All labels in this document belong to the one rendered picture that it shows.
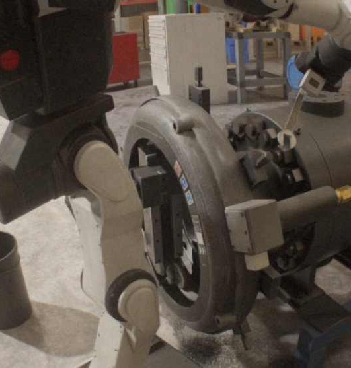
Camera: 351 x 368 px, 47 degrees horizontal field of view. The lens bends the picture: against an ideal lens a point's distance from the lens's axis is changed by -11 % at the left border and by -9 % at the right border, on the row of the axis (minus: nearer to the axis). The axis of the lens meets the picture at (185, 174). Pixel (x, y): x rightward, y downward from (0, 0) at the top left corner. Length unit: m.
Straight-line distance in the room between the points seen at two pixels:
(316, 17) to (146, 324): 0.77
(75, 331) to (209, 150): 1.12
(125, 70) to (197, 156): 5.63
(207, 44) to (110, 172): 4.40
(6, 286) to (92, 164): 1.13
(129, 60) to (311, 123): 5.42
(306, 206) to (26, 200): 0.62
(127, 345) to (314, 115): 0.92
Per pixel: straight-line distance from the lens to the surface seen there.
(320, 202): 1.05
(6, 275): 1.83
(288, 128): 0.94
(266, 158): 0.98
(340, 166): 1.35
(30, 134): 0.76
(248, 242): 0.94
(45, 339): 1.88
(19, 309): 1.95
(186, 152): 1.06
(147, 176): 1.18
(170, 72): 5.05
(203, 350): 1.72
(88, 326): 1.90
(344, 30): 0.79
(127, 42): 6.61
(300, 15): 0.73
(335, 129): 1.42
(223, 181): 1.02
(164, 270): 1.48
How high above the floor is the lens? 1.25
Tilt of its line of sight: 22 degrees down
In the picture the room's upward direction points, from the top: 3 degrees counter-clockwise
